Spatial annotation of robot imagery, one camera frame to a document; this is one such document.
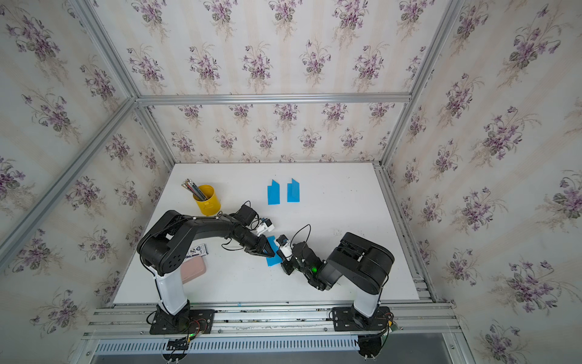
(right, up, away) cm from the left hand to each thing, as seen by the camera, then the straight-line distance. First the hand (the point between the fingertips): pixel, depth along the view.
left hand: (272, 258), depth 88 cm
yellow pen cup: (-27, +20, +8) cm, 34 cm away
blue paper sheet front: (+2, 0, -1) cm, 2 cm away
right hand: (+3, +2, +2) cm, 4 cm away
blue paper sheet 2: (+9, +26, +18) cm, 32 cm away
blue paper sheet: (-1, +25, +19) cm, 31 cm away
